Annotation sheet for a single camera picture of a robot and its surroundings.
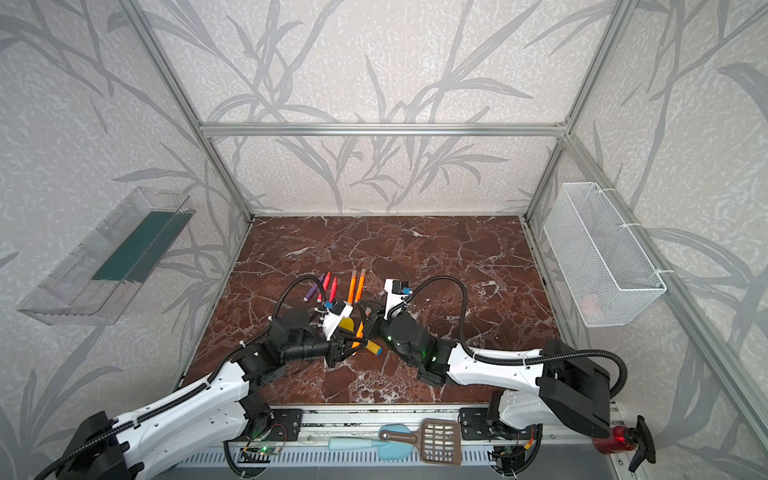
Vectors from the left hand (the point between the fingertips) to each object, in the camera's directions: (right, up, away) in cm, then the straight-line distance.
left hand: (365, 331), depth 73 cm
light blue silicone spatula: (+6, -28, -3) cm, 29 cm away
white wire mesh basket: (+51, +15, -12) cm, 55 cm away
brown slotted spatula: (+18, -27, -1) cm, 32 cm away
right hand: (-2, +8, 0) cm, 8 cm away
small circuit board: (-23, -28, -3) cm, 36 cm away
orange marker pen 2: (-5, +7, +26) cm, 27 cm away
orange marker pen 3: (-1, -1, -2) cm, 2 cm away
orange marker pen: (-8, +7, +26) cm, 28 cm away
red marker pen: (-14, +6, +26) cm, 30 cm away
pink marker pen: (-17, +7, +27) cm, 33 cm away
